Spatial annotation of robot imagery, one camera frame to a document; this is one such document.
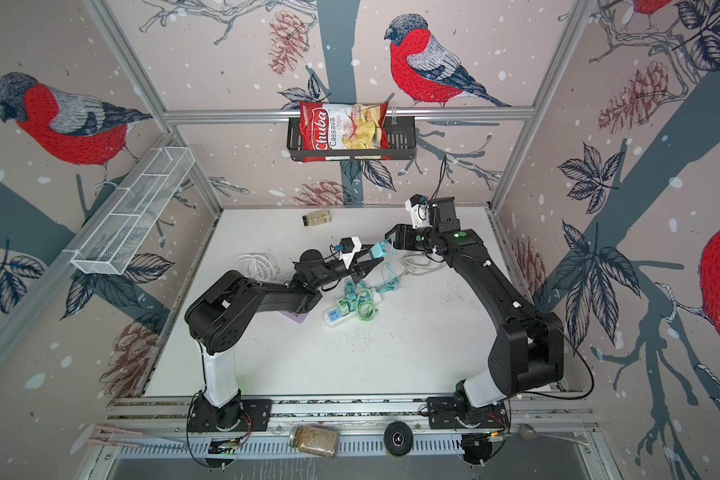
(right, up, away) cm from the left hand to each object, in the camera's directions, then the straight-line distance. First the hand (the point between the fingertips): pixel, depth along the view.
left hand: (378, 254), depth 80 cm
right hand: (+3, +4, +3) cm, 5 cm away
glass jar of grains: (-15, -42, -14) cm, 46 cm away
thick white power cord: (-42, -6, +21) cm, 47 cm away
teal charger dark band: (0, +1, 0) cm, 1 cm away
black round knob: (+3, -37, -19) cm, 42 cm away
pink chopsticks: (-65, -43, -8) cm, 78 cm away
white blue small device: (-9, -17, +7) cm, 21 cm away
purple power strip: (-24, -20, +8) cm, 33 cm away
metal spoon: (+36, -42, -10) cm, 56 cm away
